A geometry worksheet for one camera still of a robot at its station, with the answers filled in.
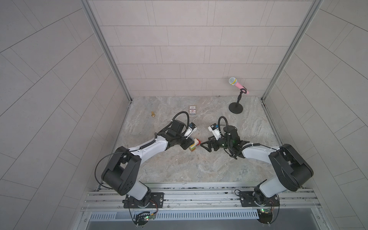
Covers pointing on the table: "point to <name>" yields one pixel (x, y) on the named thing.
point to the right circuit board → (264, 215)
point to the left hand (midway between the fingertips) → (193, 139)
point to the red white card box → (192, 110)
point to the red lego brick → (199, 141)
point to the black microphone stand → (236, 108)
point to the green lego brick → (192, 148)
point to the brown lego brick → (192, 150)
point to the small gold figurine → (153, 114)
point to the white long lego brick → (196, 142)
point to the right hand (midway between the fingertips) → (205, 141)
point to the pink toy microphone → (233, 81)
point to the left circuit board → (143, 218)
